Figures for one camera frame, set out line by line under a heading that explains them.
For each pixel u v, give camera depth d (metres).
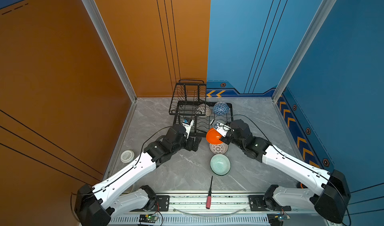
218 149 0.91
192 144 0.67
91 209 0.38
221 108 1.09
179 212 0.72
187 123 0.64
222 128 0.64
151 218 0.70
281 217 0.69
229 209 0.73
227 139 0.67
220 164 0.83
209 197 0.75
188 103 1.11
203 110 0.82
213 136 0.75
